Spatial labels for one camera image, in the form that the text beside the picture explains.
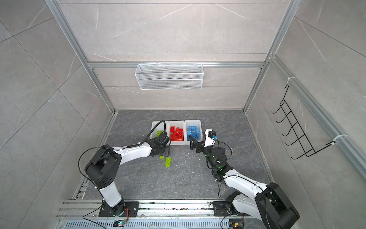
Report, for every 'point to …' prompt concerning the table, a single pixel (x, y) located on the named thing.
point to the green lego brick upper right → (167, 162)
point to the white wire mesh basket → (169, 76)
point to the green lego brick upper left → (162, 157)
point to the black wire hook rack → (302, 143)
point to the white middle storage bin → (180, 124)
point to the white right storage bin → (193, 123)
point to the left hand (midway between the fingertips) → (165, 147)
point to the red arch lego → (177, 135)
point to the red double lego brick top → (172, 129)
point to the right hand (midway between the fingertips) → (196, 133)
